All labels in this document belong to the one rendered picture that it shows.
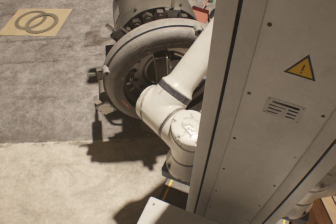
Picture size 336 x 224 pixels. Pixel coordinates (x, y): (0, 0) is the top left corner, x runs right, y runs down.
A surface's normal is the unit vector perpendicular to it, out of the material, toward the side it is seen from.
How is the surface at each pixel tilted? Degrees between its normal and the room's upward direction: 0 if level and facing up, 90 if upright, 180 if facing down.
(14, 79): 0
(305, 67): 90
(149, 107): 42
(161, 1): 5
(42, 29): 0
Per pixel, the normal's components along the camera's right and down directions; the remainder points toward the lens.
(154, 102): -0.43, -0.22
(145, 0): -0.24, -0.60
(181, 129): -0.02, -0.53
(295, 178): -0.39, 0.70
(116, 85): 0.19, 0.74
